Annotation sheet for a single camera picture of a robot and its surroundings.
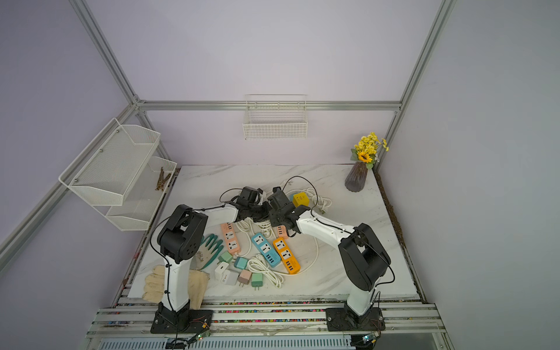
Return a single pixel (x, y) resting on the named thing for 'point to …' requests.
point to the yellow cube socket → (301, 199)
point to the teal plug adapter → (240, 262)
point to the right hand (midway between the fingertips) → (279, 216)
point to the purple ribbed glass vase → (356, 178)
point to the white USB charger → (218, 272)
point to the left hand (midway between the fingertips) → (275, 216)
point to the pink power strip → (282, 232)
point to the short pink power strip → (231, 238)
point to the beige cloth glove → (154, 286)
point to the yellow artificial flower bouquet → (366, 150)
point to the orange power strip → (290, 261)
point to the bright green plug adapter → (257, 280)
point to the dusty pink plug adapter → (244, 278)
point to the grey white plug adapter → (230, 277)
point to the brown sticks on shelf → (162, 179)
